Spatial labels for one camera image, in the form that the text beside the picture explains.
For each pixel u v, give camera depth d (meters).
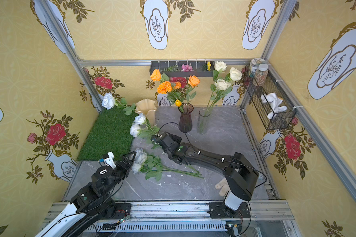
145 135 0.82
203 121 0.98
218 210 0.75
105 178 0.55
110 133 1.04
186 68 0.88
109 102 0.72
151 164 0.88
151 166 0.87
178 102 0.81
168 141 0.62
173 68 0.88
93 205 0.54
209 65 0.87
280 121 0.80
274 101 0.70
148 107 0.99
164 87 0.73
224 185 0.82
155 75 0.80
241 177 0.43
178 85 0.85
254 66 0.86
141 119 0.79
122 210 0.73
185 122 1.01
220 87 0.79
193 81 0.85
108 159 0.69
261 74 0.80
